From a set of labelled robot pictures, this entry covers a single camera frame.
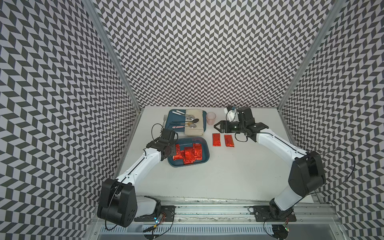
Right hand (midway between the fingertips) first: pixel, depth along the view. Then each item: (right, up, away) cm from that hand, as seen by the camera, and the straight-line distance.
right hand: (218, 128), depth 84 cm
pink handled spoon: (-16, +1, +24) cm, 29 cm away
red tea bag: (+1, -8, +15) cm, 17 cm away
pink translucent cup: (-2, +7, +26) cm, 27 cm away
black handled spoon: (-15, +4, +24) cm, 28 cm away
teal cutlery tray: (-29, +5, +28) cm, 41 cm away
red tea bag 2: (+9, -9, +16) cm, 20 cm away
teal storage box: (-7, -14, +6) cm, 16 cm away
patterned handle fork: (-37, +6, +28) cm, 46 cm away
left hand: (-29, -14, +2) cm, 32 cm away
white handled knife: (-28, +10, +36) cm, 47 cm away
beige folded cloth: (-11, -2, +20) cm, 23 cm away
